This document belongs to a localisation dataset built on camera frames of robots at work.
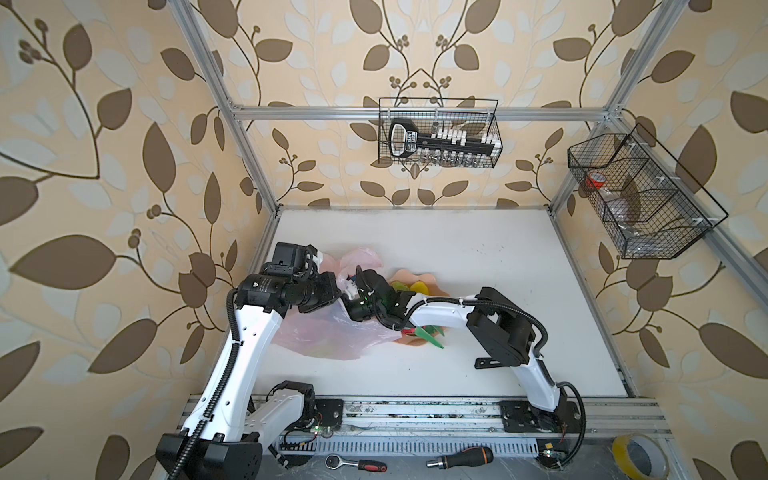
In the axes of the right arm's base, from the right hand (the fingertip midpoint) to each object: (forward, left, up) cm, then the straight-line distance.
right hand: (317, 323), depth 77 cm
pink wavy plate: (+20, -24, -10) cm, 33 cm away
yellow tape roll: (-30, -77, -13) cm, 84 cm away
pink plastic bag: (-3, -5, +3) cm, 6 cm away
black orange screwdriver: (-28, -38, -13) cm, 49 cm away
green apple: (+13, -22, -5) cm, 26 cm away
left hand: (+4, -8, +10) cm, 13 cm away
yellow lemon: (+14, -28, -8) cm, 33 cm away
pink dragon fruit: (-1, -29, -5) cm, 30 cm away
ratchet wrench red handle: (-28, -6, -12) cm, 31 cm away
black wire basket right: (+19, -85, +21) cm, 90 cm away
